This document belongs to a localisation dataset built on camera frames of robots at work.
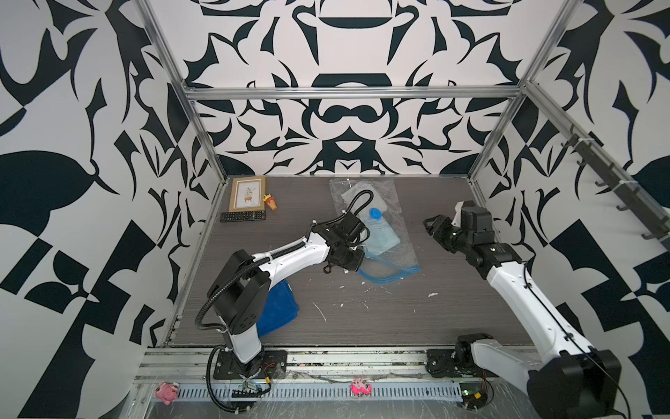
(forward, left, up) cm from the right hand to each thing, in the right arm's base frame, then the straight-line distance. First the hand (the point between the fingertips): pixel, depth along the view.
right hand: (426, 220), depth 81 cm
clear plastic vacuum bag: (0, +8, -19) cm, 21 cm away
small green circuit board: (-40, +50, -18) cm, 67 cm away
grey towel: (-1, +21, +12) cm, 24 cm away
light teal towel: (+6, +11, -19) cm, 23 cm away
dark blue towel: (-20, +45, -18) cm, 53 cm away
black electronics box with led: (-42, -9, -22) cm, 48 cm away
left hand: (-6, +21, -12) cm, 25 cm away
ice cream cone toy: (+22, +54, -17) cm, 61 cm away
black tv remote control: (+16, +63, -18) cm, 68 cm away
